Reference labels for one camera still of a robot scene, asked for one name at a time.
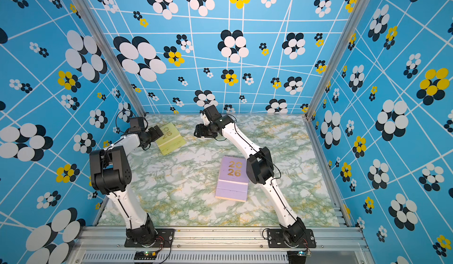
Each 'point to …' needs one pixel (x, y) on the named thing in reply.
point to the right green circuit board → (305, 253)
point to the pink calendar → (229, 199)
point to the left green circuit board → (145, 255)
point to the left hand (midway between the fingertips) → (157, 133)
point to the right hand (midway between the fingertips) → (201, 132)
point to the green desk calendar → (171, 139)
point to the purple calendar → (233, 181)
